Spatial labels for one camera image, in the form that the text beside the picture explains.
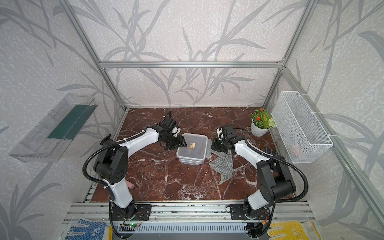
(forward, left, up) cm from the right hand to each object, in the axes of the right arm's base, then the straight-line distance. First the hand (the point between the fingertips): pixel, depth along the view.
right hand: (210, 145), depth 90 cm
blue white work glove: (-41, +54, -5) cm, 68 cm away
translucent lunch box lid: (+2, +7, -6) cm, 9 cm away
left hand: (0, +16, -1) cm, 16 cm away
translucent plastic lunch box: (-10, +9, -2) cm, 13 cm away
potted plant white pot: (+12, -33, +6) cm, 36 cm away
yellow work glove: (-41, -38, -8) cm, 57 cm away
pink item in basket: (-11, -42, +12) cm, 45 cm away
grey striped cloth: (-9, -8, -6) cm, 14 cm away
